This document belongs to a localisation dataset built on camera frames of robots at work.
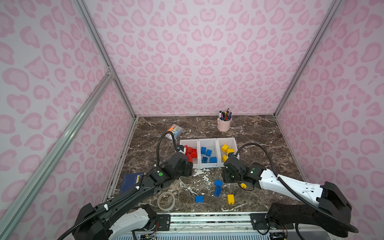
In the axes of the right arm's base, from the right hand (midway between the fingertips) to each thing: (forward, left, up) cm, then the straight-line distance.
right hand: (226, 175), depth 81 cm
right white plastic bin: (+23, -7, -4) cm, 24 cm away
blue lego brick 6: (-6, +4, -7) cm, 10 cm away
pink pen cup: (+37, -2, -3) cm, 38 cm away
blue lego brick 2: (+19, +8, -9) cm, 22 cm away
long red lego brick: (+13, +21, -5) cm, 25 cm away
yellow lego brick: (+20, -2, -4) cm, 21 cm away
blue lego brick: (+18, +12, -4) cm, 22 cm away
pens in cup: (+40, -3, +4) cm, 41 cm away
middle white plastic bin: (+23, +7, -5) cm, 25 cm away
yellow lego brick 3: (-11, -2, -5) cm, 12 cm away
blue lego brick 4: (+11, +11, -5) cm, 17 cm away
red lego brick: (+19, +22, -6) cm, 30 cm away
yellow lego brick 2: (+19, -5, -7) cm, 21 cm away
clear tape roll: (-12, +32, -7) cm, 35 cm away
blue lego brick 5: (-2, +4, -7) cm, 8 cm away
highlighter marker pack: (+36, +32, -6) cm, 49 cm away
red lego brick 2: (+15, +18, -4) cm, 24 cm away
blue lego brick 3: (+12, +6, -6) cm, 15 cm away
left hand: (+4, +20, +7) cm, 21 cm away
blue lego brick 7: (-11, +14, -7) cm, 19 cm away
